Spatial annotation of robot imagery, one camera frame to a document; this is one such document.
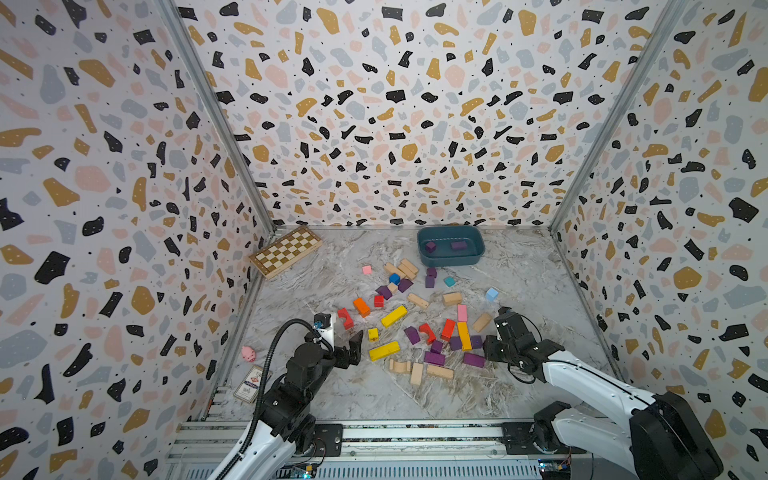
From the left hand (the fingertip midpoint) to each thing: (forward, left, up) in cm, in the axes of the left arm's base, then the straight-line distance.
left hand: (350, 330), depth 79 cm
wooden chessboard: (+36, +30, -10) cm, 48 cm away
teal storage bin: (+45, -31, -12) cm, 56 cm away
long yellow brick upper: (+11, -11, -14) cm, 21 cm away
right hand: (0, -40, -12) cm, 42 cm away
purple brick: (-3, -35, -13) cm, 38 cm away
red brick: (+6, -28, -12) cm, 31 cm away
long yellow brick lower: (0, -8, -13) cm, 15 cm away
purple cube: (+39, -25, -11) cm, 48 cm away
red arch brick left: (+12, +5, -12) cm, 18 cm away
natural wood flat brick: (-7, -25, -14) cm, 29 cm away
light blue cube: (+18, -44, -12) cm, 49 cm away
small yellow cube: (+4, -5, -11) cm, 13 cm away
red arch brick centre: (+6, -21, -12) cm, 25 cm away
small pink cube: (+30, -2, -14) cm, 33 cm away
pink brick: (+12, -34, -13) cm, 38 cm away
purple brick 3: (+41, -37, -13) cm, 57 cm away
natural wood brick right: (+8, -39, -13) cm, 42 cm away
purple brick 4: (+5, -17, -13) cm, 22 cm away
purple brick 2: (-2, -23, -13) cm, 27 cm away
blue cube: (+25, -12, -12) cm, 30 cm away
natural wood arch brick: (-6, -13, -12) cm, 19 cm away
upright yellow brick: (+3, -33, -13) cm, 35 cm away
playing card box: (-11, +28, -11) cm, 32 cm away
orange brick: (+14, -1, -13) cm, 19 cm away
